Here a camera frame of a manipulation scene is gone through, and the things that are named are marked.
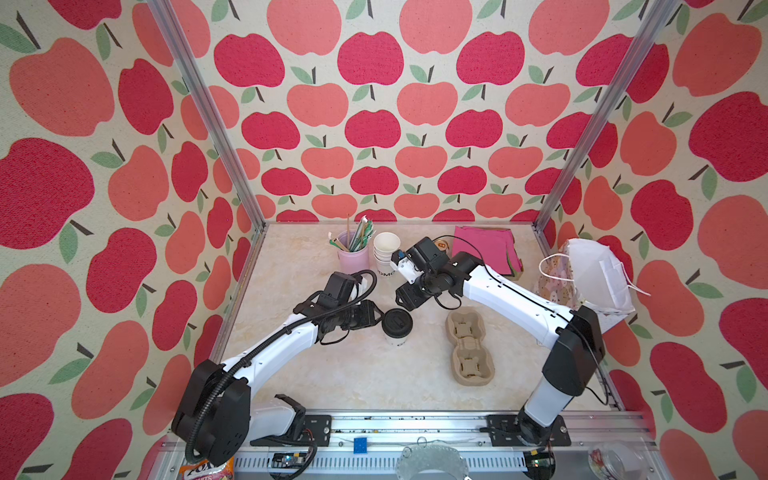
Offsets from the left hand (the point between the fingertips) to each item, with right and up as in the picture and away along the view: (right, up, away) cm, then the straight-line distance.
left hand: (385, 319), depth 82 cm
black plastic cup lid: (+3, -1, -1) cm, 4 cm away
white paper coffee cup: (+4, -8, +5) cm, 10 cm away
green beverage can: (+19, +21, +19) cm, 34 cm away
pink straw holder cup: (-12, +15, +18) cm, 26 cm away
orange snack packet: (-41, -31, -15) cm, 53 cm away
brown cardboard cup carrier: (+25, -13, +1) cm, 28 cm away
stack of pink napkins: (+41, +21, +27) cm, 54 cm away
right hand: (+7, +7, +1) cm, 10 cm away
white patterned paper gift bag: (+61, +12, +6) cm, 62 cm away
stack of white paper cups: (0, +21, +16) cm, 26 cm away
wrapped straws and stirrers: (-8, +23, +14) cm, 28 cm away
